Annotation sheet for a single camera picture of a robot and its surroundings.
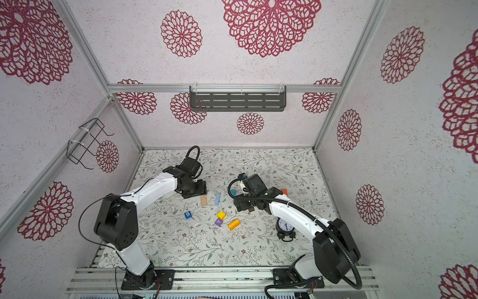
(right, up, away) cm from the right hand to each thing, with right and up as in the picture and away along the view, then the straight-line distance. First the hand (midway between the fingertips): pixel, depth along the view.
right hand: (241, 197), depth 85 cm
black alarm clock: (+19, -15, -1) cm, 25 cm away
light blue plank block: (-12, -3, +12) cm, 18 cm away
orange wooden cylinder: (-3, -14, +3) cm, 14 cm away
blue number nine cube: (-26, -10, +6) cm, 28 cm away
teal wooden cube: (-4, 0, +17) cm, 17 cm away
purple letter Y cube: (-11, -13, +4) cm, 17 cm away
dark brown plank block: (+5, -8, +9) cm, 13 cm away
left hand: (-20, 0, +6) cm, 21 cm away
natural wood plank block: (-19, -4, +13) cm, 23 cm away
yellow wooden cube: (-10, -10, +5) cm, 15 cm away
